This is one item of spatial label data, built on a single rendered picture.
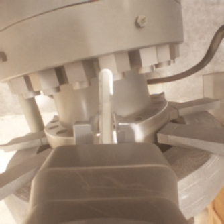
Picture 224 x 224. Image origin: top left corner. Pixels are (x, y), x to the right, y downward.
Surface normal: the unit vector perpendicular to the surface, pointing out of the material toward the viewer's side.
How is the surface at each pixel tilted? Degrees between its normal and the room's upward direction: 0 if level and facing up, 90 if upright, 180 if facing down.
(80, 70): 3
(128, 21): 23
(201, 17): 0
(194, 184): 42
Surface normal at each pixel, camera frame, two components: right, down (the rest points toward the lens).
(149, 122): 0.54, 0.12
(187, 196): 0.21, -0.36
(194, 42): -0.05, 0.29
